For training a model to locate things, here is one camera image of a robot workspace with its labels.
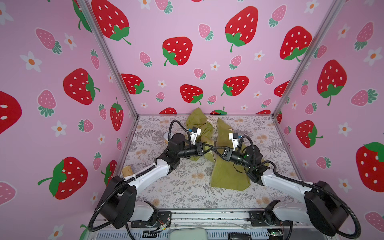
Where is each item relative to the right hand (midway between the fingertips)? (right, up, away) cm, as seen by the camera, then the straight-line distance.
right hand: (212, 149), depth 72 cm
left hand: (+1, +1, 0) cm, 1 cm away
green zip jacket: (+10, -17, +15) cm, 25 cm away
